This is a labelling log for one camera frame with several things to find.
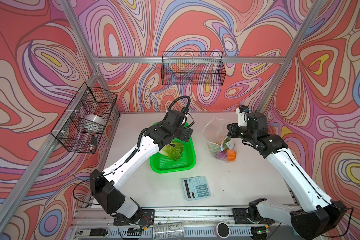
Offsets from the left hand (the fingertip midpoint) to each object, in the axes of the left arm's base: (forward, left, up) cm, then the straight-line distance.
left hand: (183, 126), depth 76 cm
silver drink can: (-43, +5, -22) cm, 49 cm away
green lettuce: (-5, +5, -18) cm, 19 cm away
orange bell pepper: (-5, -29, -22) cm, 37 cm away
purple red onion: (-7, -22, -19) cm, 30 cm away
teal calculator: (-23, -7, -26) cm, 35 cm away
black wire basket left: (-1, +52, +2) cm, 52 cm away
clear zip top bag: (-9, -18, -4) cm, 20 cm away
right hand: (-2, -23, 0) cm, 23 cm away
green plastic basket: (-8, +14, -27) cm, 32 cm away
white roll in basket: (-1, +44, +5) cm, 44 cm away
